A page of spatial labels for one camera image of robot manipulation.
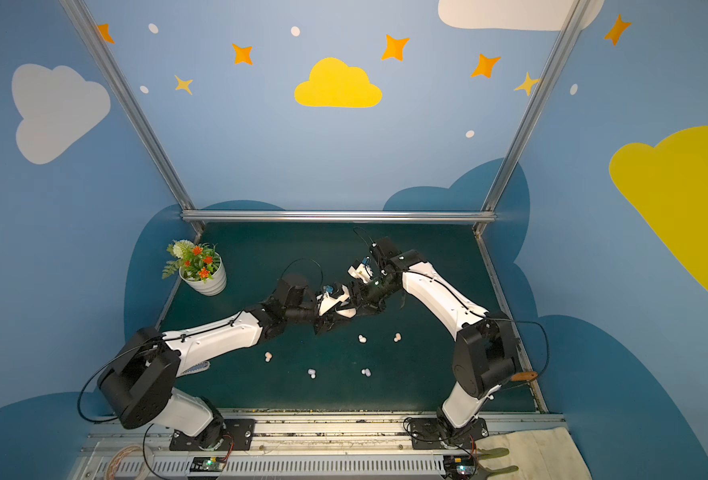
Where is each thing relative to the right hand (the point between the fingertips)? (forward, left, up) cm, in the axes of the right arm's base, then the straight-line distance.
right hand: (348, 308), depth 79 cm
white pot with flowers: (+13, +47, -2) cm, 49 cm away
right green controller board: (-32, -29, -18) cm, 47 cm away
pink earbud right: (0, -15, -17) cm, 22 cm away
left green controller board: (-35, +32, -17) cm, 50 cm away
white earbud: (-1, -4, -17) cm, 17 cm away
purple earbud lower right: (-11, -6, -16) cm, 21 cm away
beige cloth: (-28, -48, -17) cm, 59 cm away
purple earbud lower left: (-12, +10, -16) cm, 23 cm away
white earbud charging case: (-1, 0, 0) cm, 1 cm away
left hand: (0, -1, -2) cm, 2 cm away
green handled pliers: (-33, -34, -16) cm, 50 cm away
